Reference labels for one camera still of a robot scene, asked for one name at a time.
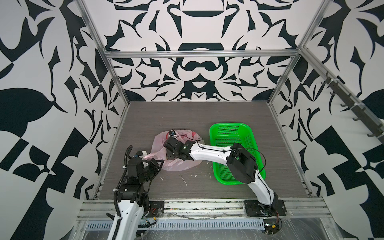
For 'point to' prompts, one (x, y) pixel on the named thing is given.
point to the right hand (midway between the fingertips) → (169, 148)
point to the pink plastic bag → (158, 150)
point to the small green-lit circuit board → (271, 225)
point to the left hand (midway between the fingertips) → (162, 158)
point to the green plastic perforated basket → (225, 134)
